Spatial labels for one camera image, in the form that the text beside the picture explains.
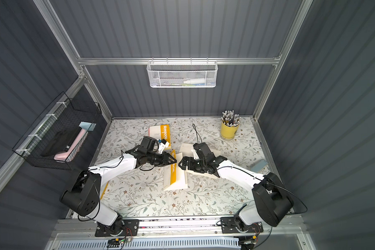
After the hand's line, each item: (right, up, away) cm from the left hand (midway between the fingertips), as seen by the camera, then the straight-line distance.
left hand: (176, 164), depth 83 cm
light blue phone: (+46, -3, +7) cm, 47 cm away
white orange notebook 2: (-1, -7, -3) cm, 7 cm away
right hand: (+4, -2, -1) cm, 5 cm away
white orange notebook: (-14, +17, +25) cm, 34 cm away
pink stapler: (-44, +7, -21) cm, 49 cm away
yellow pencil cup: (+32, +17, +18) cm, 41 cm away
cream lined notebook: (+5, +5, +14) cm, 16 cm away
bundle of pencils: (+31, +26, +11) cm, 42 cm away
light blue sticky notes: (-47, +20, -2) cm, 51 cm away
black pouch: (-50, +12, -15) cm, 54 cm away
